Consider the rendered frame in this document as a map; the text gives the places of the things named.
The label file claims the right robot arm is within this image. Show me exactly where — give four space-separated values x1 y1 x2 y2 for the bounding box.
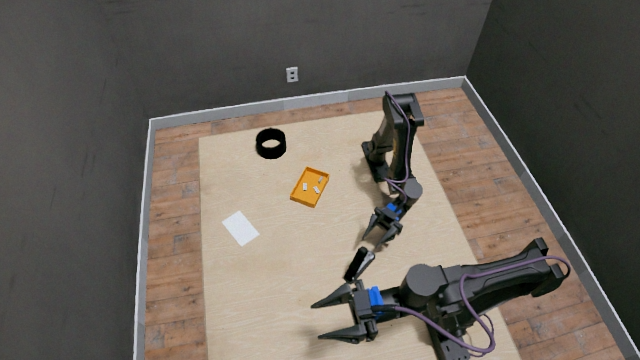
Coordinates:
362 93 425 212

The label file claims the black short cylinder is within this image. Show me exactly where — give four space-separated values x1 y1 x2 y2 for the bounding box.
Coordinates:
255 128 287 160

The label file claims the white sheet of paper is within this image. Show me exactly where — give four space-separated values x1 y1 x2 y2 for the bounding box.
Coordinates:
222 211 259 246

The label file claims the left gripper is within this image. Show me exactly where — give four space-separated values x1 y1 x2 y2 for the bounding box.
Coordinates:
311 279 400 345

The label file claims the orange shallow tray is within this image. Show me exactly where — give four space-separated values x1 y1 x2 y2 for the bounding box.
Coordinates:
290 166 329 208

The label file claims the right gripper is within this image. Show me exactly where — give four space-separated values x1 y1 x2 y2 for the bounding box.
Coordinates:
362 201 407 249

